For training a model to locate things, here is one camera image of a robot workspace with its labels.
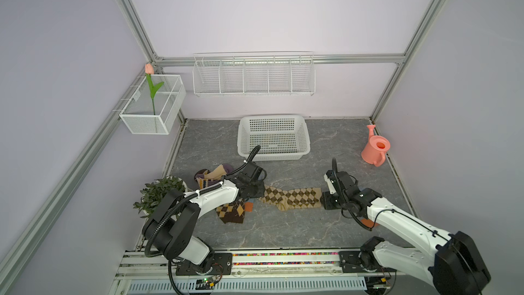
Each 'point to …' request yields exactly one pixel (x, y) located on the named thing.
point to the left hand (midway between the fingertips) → (261, 191)
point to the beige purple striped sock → (205, 177)
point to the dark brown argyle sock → (233, 212)
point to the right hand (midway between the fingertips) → (323, 197)
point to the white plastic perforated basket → (281, 137)
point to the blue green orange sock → (249, 207)
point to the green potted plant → (153, 192)
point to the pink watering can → (374, 151)
